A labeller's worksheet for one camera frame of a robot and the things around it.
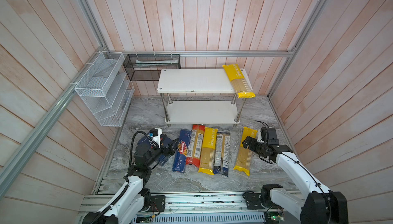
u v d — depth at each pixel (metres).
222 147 0.90
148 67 1.03
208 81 0.82
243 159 0.86
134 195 0.55
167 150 0.72
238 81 0.77
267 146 0.64
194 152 0.88
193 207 0.73
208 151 0.90
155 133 0.69
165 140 0.82
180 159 0.84
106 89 0.73
